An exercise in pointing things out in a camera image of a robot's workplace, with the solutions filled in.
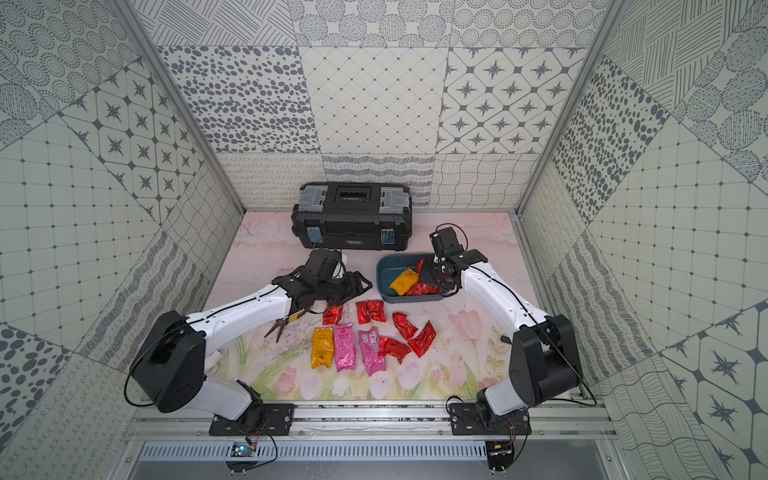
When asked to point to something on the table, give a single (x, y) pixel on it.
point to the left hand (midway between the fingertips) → (368, 282)
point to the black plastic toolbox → (364, 216)
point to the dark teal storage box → (391, 266)
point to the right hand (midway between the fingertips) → (427, 279)
